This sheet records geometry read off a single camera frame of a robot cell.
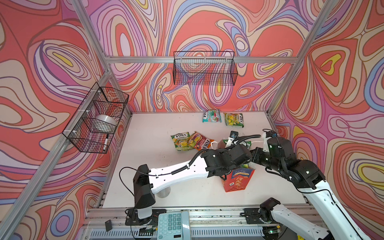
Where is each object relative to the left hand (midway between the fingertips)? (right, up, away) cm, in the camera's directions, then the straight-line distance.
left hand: (238, 152), depth 69 cm
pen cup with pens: (-37, -22, +8) cm, 43 cm away
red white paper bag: (0, -13, +2) cm, 13 cm away
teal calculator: (-31, -34, 0) cm, 46 cm away
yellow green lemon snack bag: (+10, +18, +42) cm, 47 cm away
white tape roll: (-64, +14, +1) cm, 66 cm away
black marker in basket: (-64, +3, +1) cm, 64 cm away
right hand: (+5, -1, -1) cm, 6 cm away
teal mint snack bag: (-6, +20, +45) cm, 50 cm away
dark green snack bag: (+5, +4, +1) cm, 7 cm away
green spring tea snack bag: (-28, +2, +29) cm, 41 cm away
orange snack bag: (-17, +2, +29) cm, 34 cm away
